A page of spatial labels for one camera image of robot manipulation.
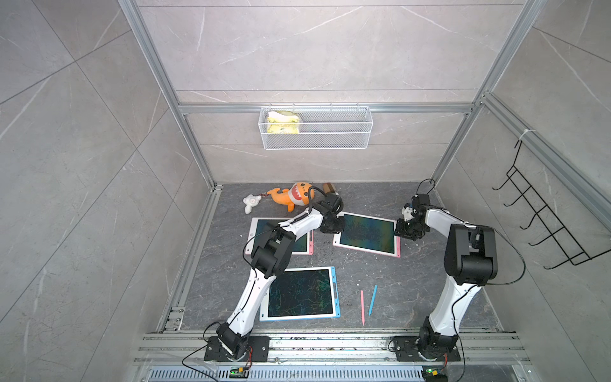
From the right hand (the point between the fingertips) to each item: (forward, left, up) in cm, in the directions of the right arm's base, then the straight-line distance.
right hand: (400, 232), depth 101 cm
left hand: (+3, +24, +1) cm, 24 cm away
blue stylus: (-28, +17, -1) cm, 32 cm away
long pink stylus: (-30, +21, 0) cm, 37 cm away
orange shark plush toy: (+16, +44, +8) cm, 48 cm away
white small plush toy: (+16, +67, +4) cm, 69 cm away
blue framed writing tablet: (-26, +43, 0) cm, 50 cm away
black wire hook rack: (-21, -28, +32) cm, 47 cm away
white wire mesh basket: (+35, +39, +30) cm, 60 cm away
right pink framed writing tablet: (-1, +12, -1) cm, 12 cm away
